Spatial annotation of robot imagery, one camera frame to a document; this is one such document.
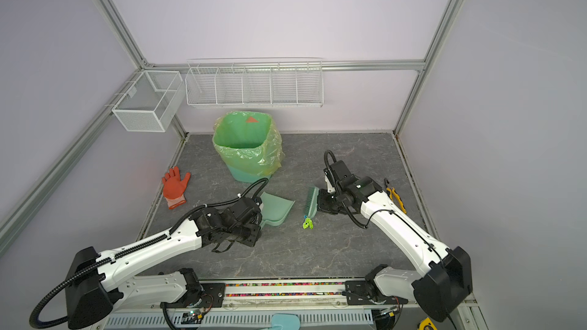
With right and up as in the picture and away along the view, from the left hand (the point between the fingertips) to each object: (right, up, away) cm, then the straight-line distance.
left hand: (256, 237), depth 77 cm
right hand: (+22, +10, +1) cm, 24 cm away
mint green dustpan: (+5, +7, +8) cm, 12 cm away
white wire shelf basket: (-5, +60, +24) cm, 65 cm away
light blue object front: (+11, -23, -8) cm, 26 cm away
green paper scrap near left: (+18, +1, +12) cm, 22 cm away
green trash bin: (-11, +35, +28) cm, 46 cm away
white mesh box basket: (-49, +50, +20) cm, 73 cm away
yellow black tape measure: (+53, -23, -9) cm, 58 cm away
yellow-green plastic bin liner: (+7, +28, +12) cm, 31 cm away
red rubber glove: (-42, +13, +24) cm, 50 cm away
